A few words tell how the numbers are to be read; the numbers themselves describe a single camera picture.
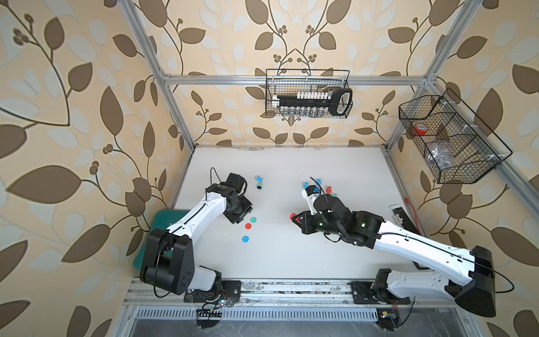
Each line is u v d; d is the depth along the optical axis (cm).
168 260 43
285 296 74
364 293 74
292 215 72
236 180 71
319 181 104
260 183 105
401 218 91
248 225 91
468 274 40
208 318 69
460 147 72
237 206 72
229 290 74
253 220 93
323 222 57
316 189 64
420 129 81
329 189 101
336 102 84
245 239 87
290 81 91
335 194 98
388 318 72
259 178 107
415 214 102
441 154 73
